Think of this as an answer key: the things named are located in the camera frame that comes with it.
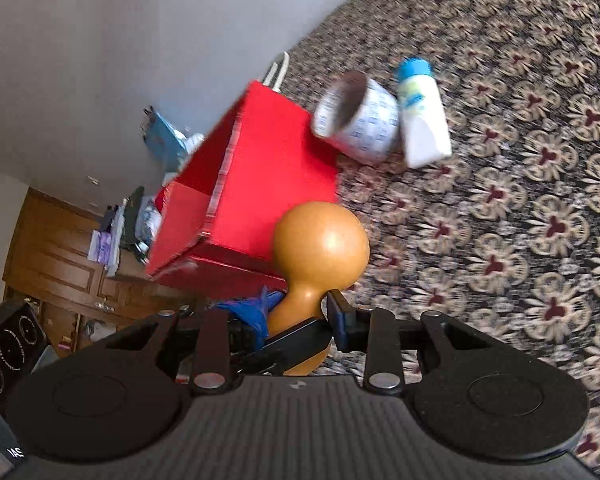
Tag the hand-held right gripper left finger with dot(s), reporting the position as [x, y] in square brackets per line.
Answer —
[250, 317]

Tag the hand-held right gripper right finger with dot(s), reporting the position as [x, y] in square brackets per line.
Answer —
[340, 322]

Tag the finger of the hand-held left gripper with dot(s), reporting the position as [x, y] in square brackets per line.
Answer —
[290, 345]

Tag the brown gourd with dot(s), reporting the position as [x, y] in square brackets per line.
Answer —
[320, 245]

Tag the red paper bag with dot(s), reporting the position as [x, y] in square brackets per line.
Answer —
[270, 185]

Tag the white printed tape roll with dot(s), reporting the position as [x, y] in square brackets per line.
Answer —
[370, 130]

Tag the white bottle with blue cap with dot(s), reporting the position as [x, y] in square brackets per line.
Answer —
[425, 130]

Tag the wooden cabinet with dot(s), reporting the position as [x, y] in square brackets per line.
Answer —
[55, 260]

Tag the purple packet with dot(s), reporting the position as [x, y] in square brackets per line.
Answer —
[102, 247]

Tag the white printed cloth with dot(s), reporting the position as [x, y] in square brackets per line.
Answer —
[150, 220]

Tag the dark green flat object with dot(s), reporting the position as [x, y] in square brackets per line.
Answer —
[132, 215]

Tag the crumpled white paper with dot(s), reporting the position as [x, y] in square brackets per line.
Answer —
[192, 142]

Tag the floral patterned cloth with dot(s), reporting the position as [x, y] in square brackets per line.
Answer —
[505, 210]

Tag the light blue box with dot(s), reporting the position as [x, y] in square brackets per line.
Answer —
[162, 137]

